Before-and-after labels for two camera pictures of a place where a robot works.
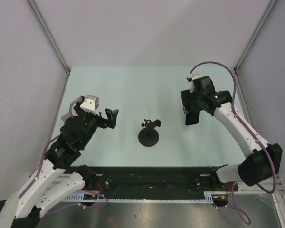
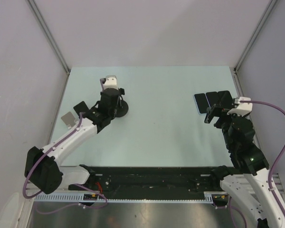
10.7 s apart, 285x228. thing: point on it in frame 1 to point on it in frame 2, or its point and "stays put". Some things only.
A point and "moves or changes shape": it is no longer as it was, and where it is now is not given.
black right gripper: [186, 96] to [214, 111]
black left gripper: [111, 115] to [118, 99]
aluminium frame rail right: [239, 88] stays put
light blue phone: [192, 118] moves or changes shape
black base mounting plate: [109, 180] stays put
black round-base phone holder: [148, 137] to [122, 107]
